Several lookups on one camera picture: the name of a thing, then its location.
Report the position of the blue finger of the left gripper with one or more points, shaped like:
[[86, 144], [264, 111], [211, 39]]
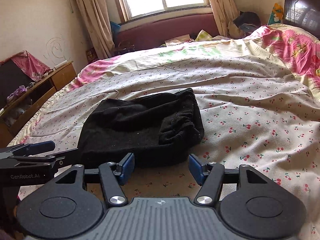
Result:
[[31, 149]]

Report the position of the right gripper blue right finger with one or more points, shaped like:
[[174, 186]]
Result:
[[209, 177]]

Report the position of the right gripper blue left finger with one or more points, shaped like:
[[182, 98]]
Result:
[[113, 176]]

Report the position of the black pants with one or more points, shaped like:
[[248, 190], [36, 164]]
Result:
[[158, 129]]

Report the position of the wooden side cabinet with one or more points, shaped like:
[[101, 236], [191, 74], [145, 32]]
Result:
[[16, 114]]

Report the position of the pink floral cloth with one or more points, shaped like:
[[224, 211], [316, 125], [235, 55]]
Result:
[[30, 65]]

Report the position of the cherry print bed quilt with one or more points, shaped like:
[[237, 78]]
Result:
[[258, 98]]

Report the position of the maroon padded bench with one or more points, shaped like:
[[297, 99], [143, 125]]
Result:
[[153, 35]]

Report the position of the dark clothes pile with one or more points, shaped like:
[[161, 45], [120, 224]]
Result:
[[244, 25]]

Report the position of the right beige curtain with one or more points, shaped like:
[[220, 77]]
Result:
[[224, 11]]

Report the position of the beige curtain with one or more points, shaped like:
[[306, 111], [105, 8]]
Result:
[[96, 19], [224, 11]]

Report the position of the left beige curtain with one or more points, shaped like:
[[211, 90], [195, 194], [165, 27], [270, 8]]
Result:
[[96, 19]]

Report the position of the colourful bag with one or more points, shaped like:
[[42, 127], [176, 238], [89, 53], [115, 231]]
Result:
[[276, 15]]

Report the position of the dark wooden headboard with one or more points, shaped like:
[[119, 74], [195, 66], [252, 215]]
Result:
[[304, 14]]

